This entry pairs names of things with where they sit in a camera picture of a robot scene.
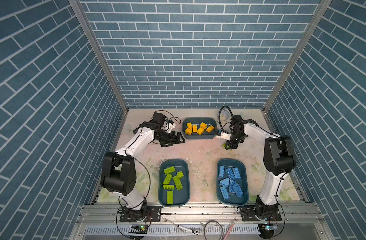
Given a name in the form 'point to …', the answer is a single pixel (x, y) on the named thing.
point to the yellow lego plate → (210, 128)
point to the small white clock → (224, 114)
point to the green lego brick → (169, 170)
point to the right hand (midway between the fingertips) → (227, 142)
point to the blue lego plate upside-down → (237, 190)
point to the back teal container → (197, 121)
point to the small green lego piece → (180, 174)
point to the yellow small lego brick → (195, 128)
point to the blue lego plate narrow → (225, 192)
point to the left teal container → (182, 197)
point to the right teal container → (232, 182)
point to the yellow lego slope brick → (203, 125)
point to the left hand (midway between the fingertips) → (179, 141)
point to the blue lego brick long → (222, 171)
